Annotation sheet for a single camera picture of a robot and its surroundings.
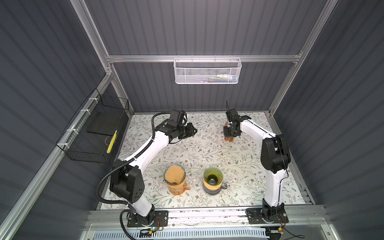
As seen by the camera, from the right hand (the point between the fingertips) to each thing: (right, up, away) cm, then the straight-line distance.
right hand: (229, 134), depth 100 cm
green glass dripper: (-14, -21, -22) cm, 33 cm away
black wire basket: (-72, +2, -27) cm, 77 cm away
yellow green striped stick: (-63, -2, -28) cm, 69 cm away
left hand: (-22, +3, -16) cm, 28 cm away
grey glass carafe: (-8, -26, -21) cm, 35 cm away
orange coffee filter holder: (0, -3, +2) cm, 4 cm away
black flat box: (-68, +7, -25) cm, 73 cm away
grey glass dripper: (-34, -22, -29) cm, 50 cm away
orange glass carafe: (-32, -31, -17) cm, 47 cm away
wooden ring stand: (-15, -25, -26) cm, 39 cm away
